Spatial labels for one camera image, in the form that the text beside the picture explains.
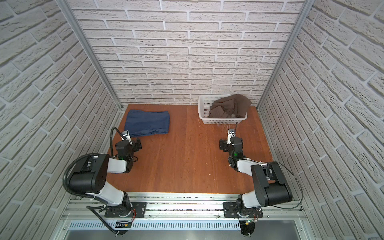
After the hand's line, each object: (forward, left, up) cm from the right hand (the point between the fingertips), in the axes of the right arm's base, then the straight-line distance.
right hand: (229, 137), depth 94 cm
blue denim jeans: (+24, +63, -8) cm, 67 cm away
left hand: (+5, +64, 0) cm, 64 cm away
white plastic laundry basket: (+36, +12, -3) cm, 38 cm away
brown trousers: (+26, -12, +1) cm, 29 cm away
